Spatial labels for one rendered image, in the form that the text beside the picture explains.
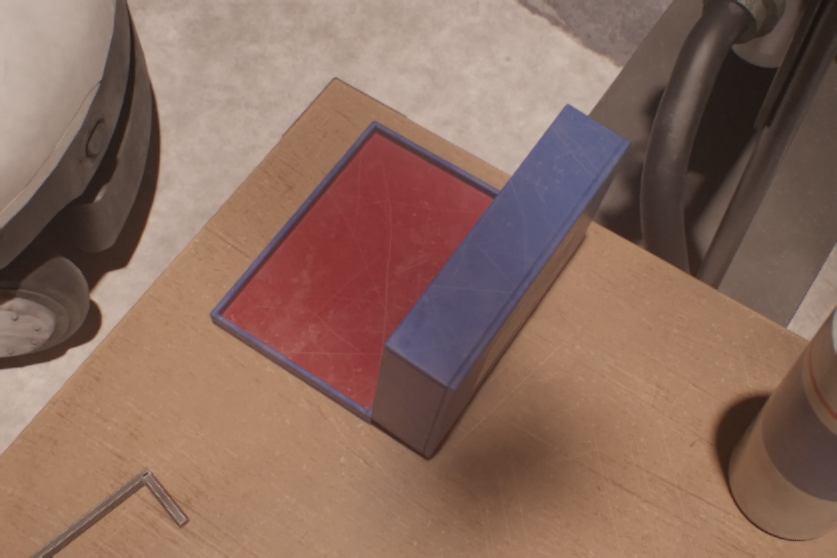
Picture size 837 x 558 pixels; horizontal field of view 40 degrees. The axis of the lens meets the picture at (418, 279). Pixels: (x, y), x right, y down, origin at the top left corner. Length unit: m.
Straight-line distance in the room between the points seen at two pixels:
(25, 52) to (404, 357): 0.55
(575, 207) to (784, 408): 0.13
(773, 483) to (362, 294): 0.24
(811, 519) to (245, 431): 0.29
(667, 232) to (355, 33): 0.66
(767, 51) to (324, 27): 0.55
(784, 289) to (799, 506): 0.67
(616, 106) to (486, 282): 0.81
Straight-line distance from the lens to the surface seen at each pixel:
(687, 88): 0.80
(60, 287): 1.09
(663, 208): 0.81
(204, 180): 1.27
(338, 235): 0.67
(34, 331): 1.13
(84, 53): 1.02
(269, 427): 0.63
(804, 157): 1.33
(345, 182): 0.69
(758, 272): 1.24
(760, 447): 0.57
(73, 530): 0.62
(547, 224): 0.54
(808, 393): 0.51
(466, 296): 0.52
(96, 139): 1.06
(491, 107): 1.31
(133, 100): 1.16
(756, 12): 0.84
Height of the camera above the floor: 1.05
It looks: 62 degrees down
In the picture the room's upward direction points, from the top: straight up
